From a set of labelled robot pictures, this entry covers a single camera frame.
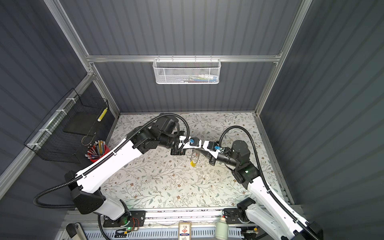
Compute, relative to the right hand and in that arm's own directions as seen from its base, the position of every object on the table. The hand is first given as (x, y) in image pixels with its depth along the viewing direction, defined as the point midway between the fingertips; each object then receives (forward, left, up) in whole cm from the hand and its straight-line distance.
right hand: (200, 147), depth 67 cm
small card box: (-29, +8, -27) cm, 40 cm away
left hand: (+2, +3, +1) cm, 4 cm away
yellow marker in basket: (+22, +54, 0) cm, 58 cm away
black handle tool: (-29, +59, -22) cm, 69 cm away
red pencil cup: (+8, +60, -15) cm, 62 cm away
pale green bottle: (-29, -9, -21) cm, 37 cm away
